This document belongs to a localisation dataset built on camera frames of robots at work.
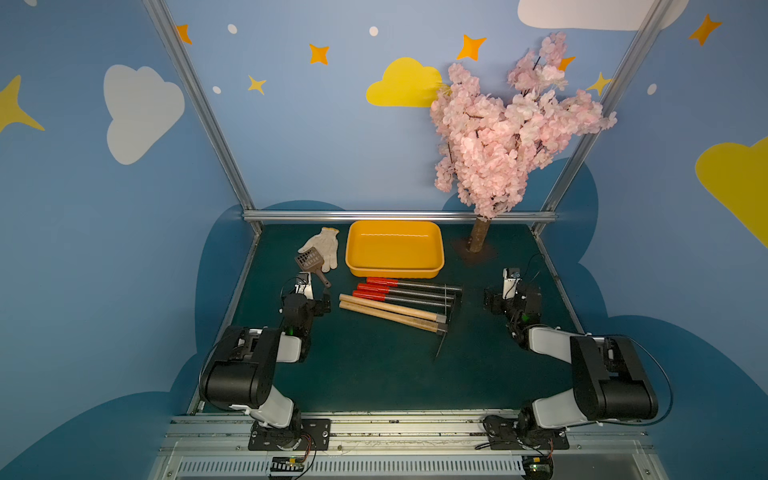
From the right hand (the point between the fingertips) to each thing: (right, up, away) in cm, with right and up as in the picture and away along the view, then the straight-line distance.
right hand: (506, 286), depth 95 cm
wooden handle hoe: (-37, -7, +1) cm, 38 cm away
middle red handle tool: (-38, -2, +6) cm, 39 cm away
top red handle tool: (-35, 0, +7) cm, 36 cm away
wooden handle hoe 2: (-31, -11, -2) cm, 33 cm away
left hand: (-63, +1, -2) cm, 63 cm away
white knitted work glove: (-62, +15, +20) cm, 67 cm away
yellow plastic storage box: (-36, +12, +16) cm, 41 cm away
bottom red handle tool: (-42, -4, +3) cm, 42 cm away
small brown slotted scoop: (-67, +8, +13) cm, 68 cm away
